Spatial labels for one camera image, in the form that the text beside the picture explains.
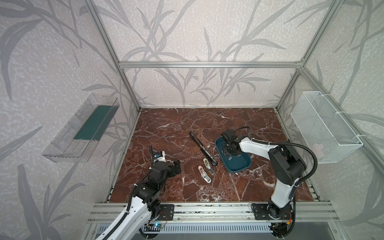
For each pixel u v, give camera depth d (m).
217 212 0.75
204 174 0.85
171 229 0.77
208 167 0.87
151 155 0.71
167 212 0.74
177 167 0.74
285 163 0.49
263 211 0.74
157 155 0.72
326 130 0.63
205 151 0.94
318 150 0.72
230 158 0.92
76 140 0.64
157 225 0.70
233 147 0.70
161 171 0.61
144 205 0.54
